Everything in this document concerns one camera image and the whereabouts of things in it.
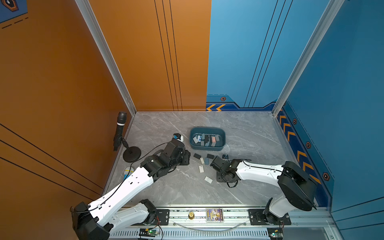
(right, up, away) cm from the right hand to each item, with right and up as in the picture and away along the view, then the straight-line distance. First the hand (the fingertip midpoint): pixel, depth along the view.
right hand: (220, 178), depth 87 cm
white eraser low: (-7, 0, -2) cm, 7 cm away
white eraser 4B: (-11, +5, +2) cm, 12 cm away
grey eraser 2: (-3, +19, +13) cm, 23 cm away
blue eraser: (-7, +19, +13) cm, 24 cm away
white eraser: (-15, +21, +15) cm, 30 cm away
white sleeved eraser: (-11, +9, +5) cm, 15 cm away
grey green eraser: (-10, +19, +14) cm, 26 cm away
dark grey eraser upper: (-14, +12, +8) cm, 20 cm away
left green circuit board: (-36, -20, -16) cm, 45 cm away
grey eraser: (0, +22, +16) cm, 27 cm away
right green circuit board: (+24, -20, -16) cm, 35 cm away
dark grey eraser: (-5, +11, +9) cm, 16 cm away
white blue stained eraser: (-12, +22, +15) cm, 30 cm away
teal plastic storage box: (-6, +22, +15) cm, 28 cm away
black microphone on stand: (-55, +24, -8) cm, 61 cm away
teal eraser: (-10, +24, +17) cm, 31 cm away
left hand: (-17, +17, -11) cm, 27 cm away
